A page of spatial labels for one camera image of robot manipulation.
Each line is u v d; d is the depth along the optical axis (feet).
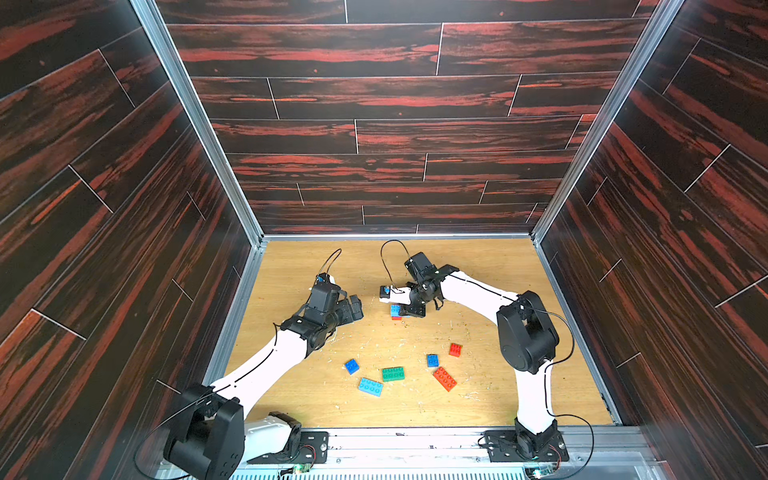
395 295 2.69
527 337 1.73
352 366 2.83
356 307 2.52
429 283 2.31
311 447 2.32
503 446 2.40
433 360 2.84
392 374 2.76
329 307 2.17
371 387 2.69
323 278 2.46
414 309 2.75
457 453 2.38
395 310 3.05
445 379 2.74
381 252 2.76
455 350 2.90
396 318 3.15
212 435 1.32
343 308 2.50
